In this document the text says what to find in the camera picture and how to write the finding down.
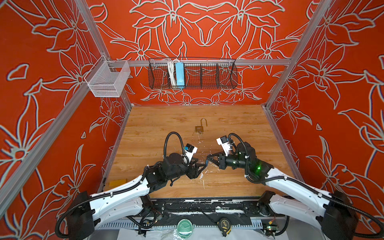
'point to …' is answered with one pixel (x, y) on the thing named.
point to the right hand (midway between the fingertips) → (206, 159)
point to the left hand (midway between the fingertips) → (202, 163)
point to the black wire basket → (198, 74)
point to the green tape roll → (184, 228)
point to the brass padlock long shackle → (206, 122)
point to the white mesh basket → (107, 78)
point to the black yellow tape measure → (225, 225)
